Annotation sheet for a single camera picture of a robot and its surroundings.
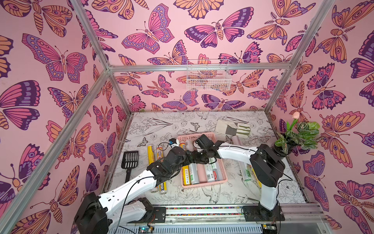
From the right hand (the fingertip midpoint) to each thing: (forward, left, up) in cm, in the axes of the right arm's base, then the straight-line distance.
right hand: (188, 163), depth 88 cm
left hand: (+1, -2, +11) cm, 11 cm away
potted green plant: (+7, -59, +22) cm, 63 cm away
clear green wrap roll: (-6, -4, 0) cm, 7 cm away
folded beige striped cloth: (+32, -33, -3) cm, 46 cm away
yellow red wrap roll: (+6, +25, 0) cm, 25 cm away
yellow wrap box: (-20, -27, +28) cm, 43 cm away
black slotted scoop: (+2, +38, -3) cm, 38 cm away
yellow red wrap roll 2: (-7, +1, 0) cm, 7 cm away
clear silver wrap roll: (-5, -16, 0) cm, 16 cm away
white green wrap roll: (-5, -12, 0) cm, 14 cm away
